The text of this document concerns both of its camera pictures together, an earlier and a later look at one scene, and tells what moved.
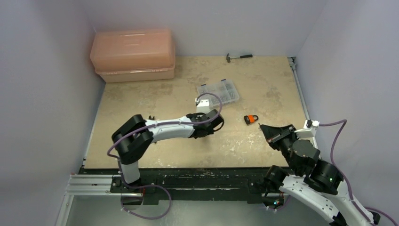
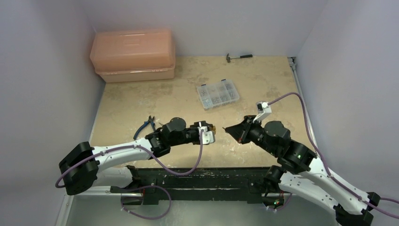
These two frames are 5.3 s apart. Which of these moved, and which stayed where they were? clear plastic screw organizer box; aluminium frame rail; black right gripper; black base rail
Moved: black right gripper
Stayed: aluminium frame rail; clear plastic screw organizer box; black base rail
